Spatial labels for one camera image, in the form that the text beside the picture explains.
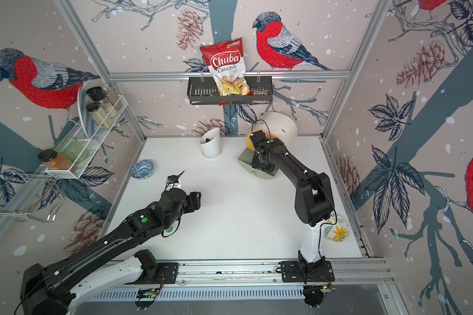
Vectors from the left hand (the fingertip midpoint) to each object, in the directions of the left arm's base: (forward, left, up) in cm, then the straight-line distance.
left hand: (198, 192), depth 78 cm
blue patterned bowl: (+22, +37, -15) cm, 45 cm away
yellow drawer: (+15, -21, +13) cm, 29 cm away
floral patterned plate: (-11, -59, -15) cm, 62 cm away
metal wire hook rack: (-2, +52, +7) cm, 52 cm away
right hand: (+17, -26, -5) cm, 32 cm away
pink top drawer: (+21, -29, +12) cm, 38 cm away
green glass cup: (+8, +44, +18) cm, 48 cm away
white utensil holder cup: (+30, -2, -3) cm, 30 cm away
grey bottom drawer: (+23, -19, -8) cm, 31 cm away
